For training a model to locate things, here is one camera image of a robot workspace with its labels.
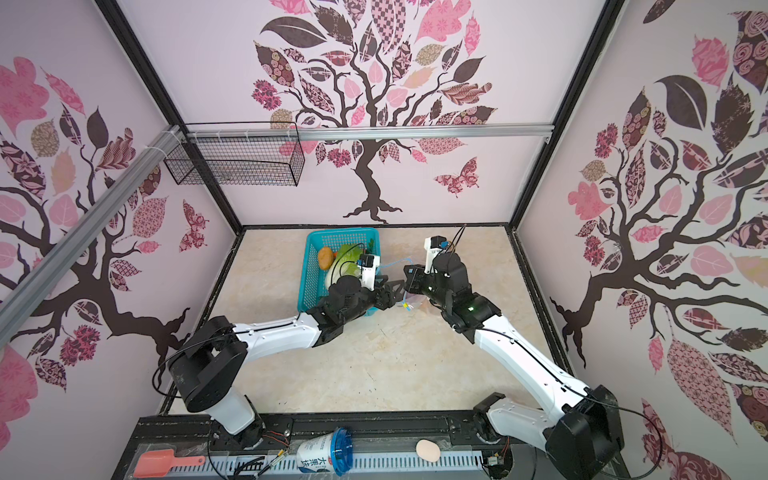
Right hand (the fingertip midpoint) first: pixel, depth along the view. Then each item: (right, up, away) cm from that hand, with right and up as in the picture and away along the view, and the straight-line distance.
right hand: (405, 264), depth 76 cm
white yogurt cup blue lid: (-17, -41, -13) cm, 46 cm away
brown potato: (-27, +1, +28) cm, 39 cm away
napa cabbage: (-19, -1, +22) cm, 29 cm away
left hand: (-2, -6, +7) cm, 9 cm away
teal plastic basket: (-31, -6, +27) cm, 42 cm away
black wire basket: (-87, +59, +87) cm, 137 cm away
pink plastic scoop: (-58, -47, -7) cm, 75 cm away
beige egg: (+5, -44, -6) cm, 45 cm away
